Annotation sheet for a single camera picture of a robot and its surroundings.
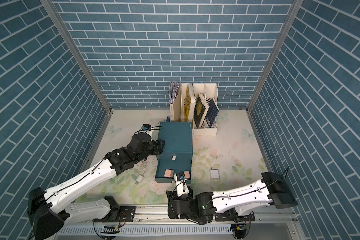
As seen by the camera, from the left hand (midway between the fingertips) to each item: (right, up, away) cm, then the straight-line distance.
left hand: (165, 143), depth 76 cm
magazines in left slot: (+3, +33, +18) cm, 38 cm away
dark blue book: (+29, +17, +27) cm, 43 cm away
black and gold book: (+20, +20, +24) cm, 37 cm away
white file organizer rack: (+27, +34, +29) cm, 51 cm away
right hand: (+4, -24, -6) cm, 25 cm away
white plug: (+27, -19, +11) cm, 35 cm away
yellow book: (+13, +24, +15) cm, 31 cm away
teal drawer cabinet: (+7, +2, +1) cm, 7 cm away
